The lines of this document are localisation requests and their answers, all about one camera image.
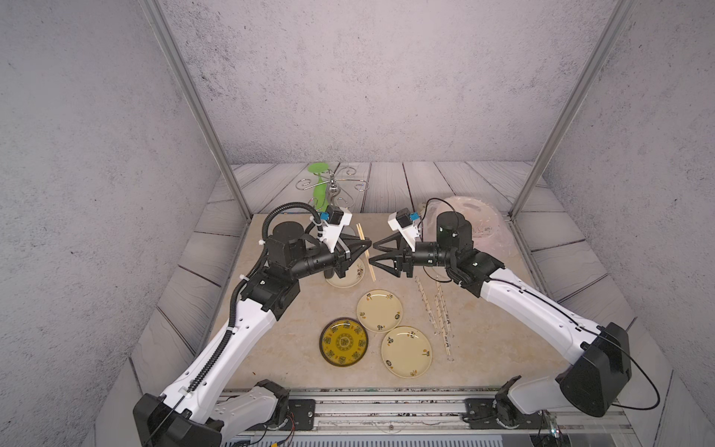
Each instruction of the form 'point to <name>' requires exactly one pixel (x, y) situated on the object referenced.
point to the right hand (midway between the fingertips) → (375, 254)
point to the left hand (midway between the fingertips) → (372, 245)
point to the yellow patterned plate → (344, 342)
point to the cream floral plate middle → (379, 310)
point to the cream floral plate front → (407, 352)
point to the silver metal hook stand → (330, 178)
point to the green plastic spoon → (319, 190)
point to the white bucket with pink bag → (492, 232)
